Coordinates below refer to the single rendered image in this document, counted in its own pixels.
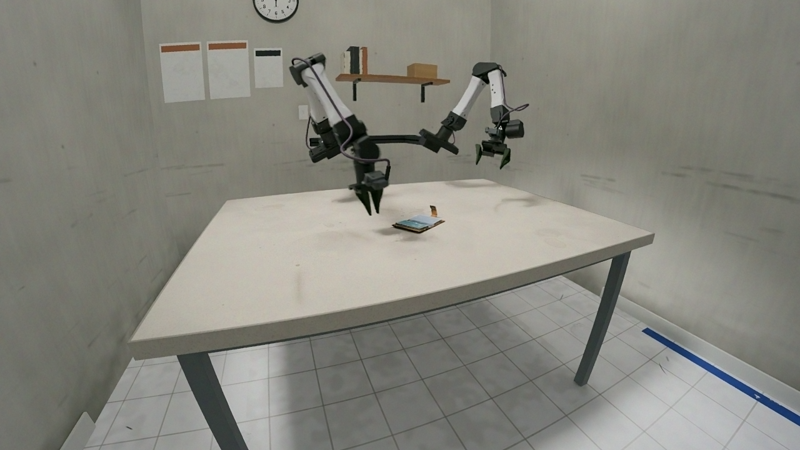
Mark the clear plastic card sleeve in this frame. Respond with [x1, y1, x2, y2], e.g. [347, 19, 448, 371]
[409, 214, 442, 224]

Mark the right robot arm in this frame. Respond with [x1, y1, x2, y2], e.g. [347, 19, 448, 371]
[290, 52, 390, 191]

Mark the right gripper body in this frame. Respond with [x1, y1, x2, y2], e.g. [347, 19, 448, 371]
[349, 164, 385, 194]

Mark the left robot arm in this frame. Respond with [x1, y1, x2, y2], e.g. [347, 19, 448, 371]
[422, 62, 524, 151]

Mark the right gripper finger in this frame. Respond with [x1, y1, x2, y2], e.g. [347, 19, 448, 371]
[371, 189, 385, 214]
[356, 193, 373, 216]

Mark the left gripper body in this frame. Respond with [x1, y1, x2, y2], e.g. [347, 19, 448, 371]
[481, 134, 511, 157]

